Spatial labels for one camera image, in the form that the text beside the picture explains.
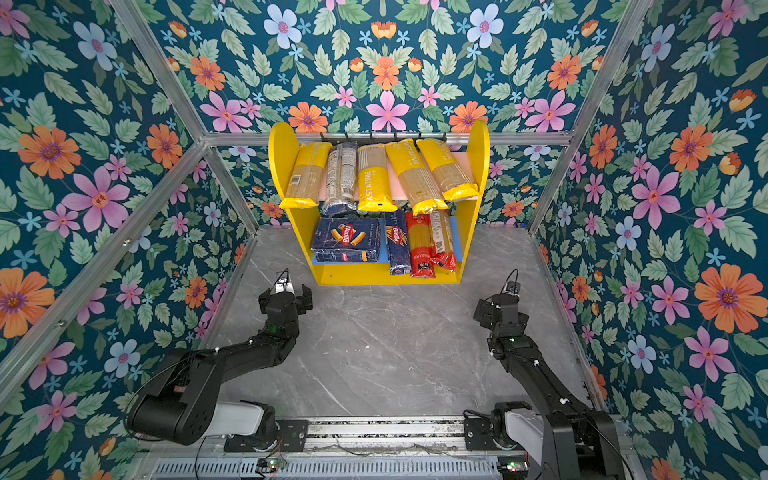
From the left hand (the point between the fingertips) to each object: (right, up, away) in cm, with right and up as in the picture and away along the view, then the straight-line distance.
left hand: (288, 280), depth 88 cm
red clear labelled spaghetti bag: (+46, +9, 0) cm, 47 cm away
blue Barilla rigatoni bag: (+17, +12, +2) cm, 21 cm away
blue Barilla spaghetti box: (+33, +12, +4) cm, 35 cm away
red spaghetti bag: (+40, +10, +4) cm, 42 cm away
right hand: (+63, -8, 0) cm, 63 cm away
